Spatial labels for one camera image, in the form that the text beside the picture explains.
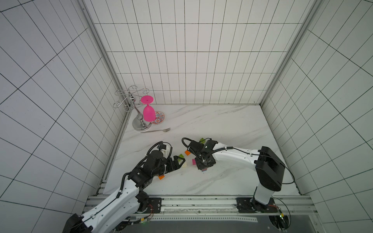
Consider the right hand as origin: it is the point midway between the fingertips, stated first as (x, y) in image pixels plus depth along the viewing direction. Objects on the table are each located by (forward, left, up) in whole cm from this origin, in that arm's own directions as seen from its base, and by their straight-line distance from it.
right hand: (201, 162), depth 85 cm
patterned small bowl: (+34, +33, -1) cm, 47 cm away
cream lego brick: (-2, +10, -1) cm, 10 cm away
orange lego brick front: (-9, +23, -3) cm, 25 cm away
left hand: (-5, +13, +7) cm, 15 cm away
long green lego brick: (+4, +13, -2) cm, 14 cm away
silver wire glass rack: (+28, +48, -2) cm, 55 cm away
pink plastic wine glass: (+26, +35, +16) cm, 46 cm away
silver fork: (+23, +27, -2) cm, 35 cm away
